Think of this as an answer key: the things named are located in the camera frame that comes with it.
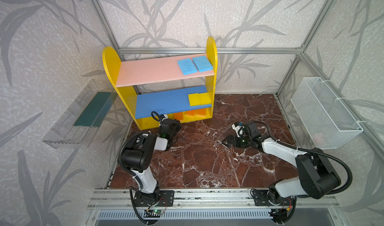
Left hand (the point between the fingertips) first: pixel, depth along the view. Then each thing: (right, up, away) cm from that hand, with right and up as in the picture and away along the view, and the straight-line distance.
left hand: (183, 115), depth 97 cm
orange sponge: (+5, +2, +8) cm, 9 cm away
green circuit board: (-9, -44, -27) cm, 53 cm away
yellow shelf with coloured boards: (-4, +21, +23) cm, 32 cm away
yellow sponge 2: (+7, +11, -1) cm, 13 cm away
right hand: (+28, -13, -8) cm, 32 cm away
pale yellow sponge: (-4, -1, +10) cm, 11 cm away
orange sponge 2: (+12, +2, +7) cm, 14 cm away
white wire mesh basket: (+67, -1, -34) cm, 75 cm away
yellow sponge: (+15, +11, -1) cm, 18 cm away
